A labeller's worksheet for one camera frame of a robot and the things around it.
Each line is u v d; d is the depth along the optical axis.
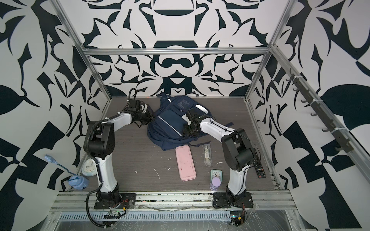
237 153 0.49
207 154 0.89
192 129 0.79
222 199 0.74
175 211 0.71
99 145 0.55
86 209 0.69
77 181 0.73
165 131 0.93
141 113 0.89
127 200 0.73
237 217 0.71
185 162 0.85
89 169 0.83
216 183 0.71
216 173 0.81
